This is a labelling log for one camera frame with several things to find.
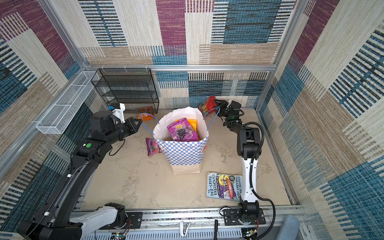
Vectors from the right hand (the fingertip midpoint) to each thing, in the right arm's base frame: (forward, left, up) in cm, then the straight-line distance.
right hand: (212, 101), depth 103 cm
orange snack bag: (+1, +50, -14) cm, 52 cm away
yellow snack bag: (-18, +14, 0) cm, 23 cm away
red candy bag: (+4, +3, -6) cm, 8 cm away
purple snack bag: (-26, +20, +2) cm, 33 cm away
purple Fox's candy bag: (-26, +40, -13) cm, 49 cm away
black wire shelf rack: (+13, +55, +4) cm, 57 cm away
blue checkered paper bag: (-41, +14, +5) cm, 44 cm away
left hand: (-30, +37, +19) cm, 52 cm away
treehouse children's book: (-52, -2, -14) cm, 54 cm away
